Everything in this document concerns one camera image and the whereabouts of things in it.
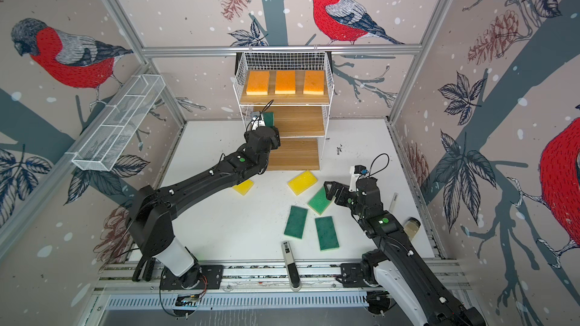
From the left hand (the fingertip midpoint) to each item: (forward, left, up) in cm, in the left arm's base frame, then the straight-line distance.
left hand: (267, 128), depth 81 cm
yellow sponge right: (-7, -13, -28) cm, 32 cm away
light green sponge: (-17, -20, -26) cm, 37 cm away
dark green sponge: (+4, -1, 0) cm, 4 cm away
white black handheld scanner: (-41, -9, -23) cm, 48 cm away
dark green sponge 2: (-25, -11, -26) cm, 37 cm away
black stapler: (-38, +40, -26) cm, 62 cm away
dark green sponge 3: (-29, -22, -26) cm, 45 cm away
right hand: (-18, -23, -14) cm, 32 cm away
